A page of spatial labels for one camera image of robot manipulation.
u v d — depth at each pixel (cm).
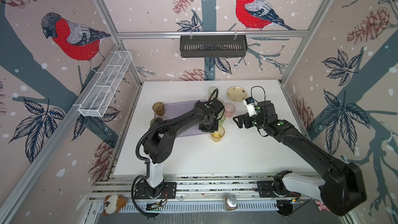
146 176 58
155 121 50
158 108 101
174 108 104
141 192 73
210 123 73
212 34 93
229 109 103
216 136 91
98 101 71
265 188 74
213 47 105
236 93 115
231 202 64
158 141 48
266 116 62
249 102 73
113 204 68
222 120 74
